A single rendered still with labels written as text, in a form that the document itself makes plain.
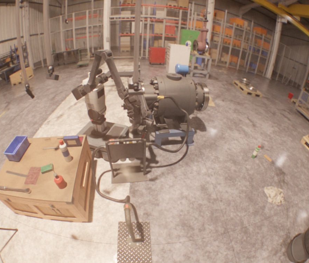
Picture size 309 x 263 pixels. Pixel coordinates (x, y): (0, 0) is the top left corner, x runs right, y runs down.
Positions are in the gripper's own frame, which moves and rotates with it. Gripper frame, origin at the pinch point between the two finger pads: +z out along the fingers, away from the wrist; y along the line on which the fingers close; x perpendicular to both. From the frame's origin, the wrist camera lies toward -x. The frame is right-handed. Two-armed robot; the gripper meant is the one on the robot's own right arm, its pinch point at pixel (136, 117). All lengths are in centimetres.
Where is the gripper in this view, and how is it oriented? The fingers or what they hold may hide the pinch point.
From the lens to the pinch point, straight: 138.5
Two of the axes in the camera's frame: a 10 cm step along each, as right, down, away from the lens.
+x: -8.7, 2.4, 4.4
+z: 4.3, 7.9, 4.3
